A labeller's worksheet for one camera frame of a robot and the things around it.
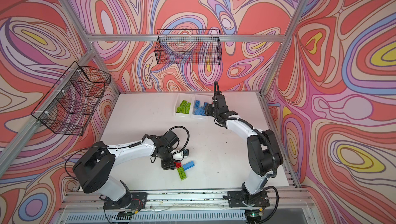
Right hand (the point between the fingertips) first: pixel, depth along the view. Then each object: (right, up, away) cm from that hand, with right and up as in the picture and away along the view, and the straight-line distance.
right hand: (211, 110), depth 94 cm
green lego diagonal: (-18, 0, +13) cm, 22 cm away
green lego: (-19, +4, +17) cm, 26 cm away
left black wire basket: (-66, +2, -26) cm, 71 cm away
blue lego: (-9, +4, +16) cm, 19 cm away
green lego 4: (-16, -33, -13) cm, 39 cm away
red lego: (-18, -28, -14) cm, 37 cm away
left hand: (-20, -29, -8) cm, 36 cm away
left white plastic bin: (-15, +9, +21) cm, 28 cm away
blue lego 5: (-13, -30, -11) cm, 35 cm away
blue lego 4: (-3, +3, +17) cm, 17 cm away
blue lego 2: (-7, -1, +11) cm, 13 cm away
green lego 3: (-21, 0, +14) cm, 25 cm away
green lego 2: (-16, +1, +14) cm, 21 cm away
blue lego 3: (-5, -3, +10) cm, 12 cm away
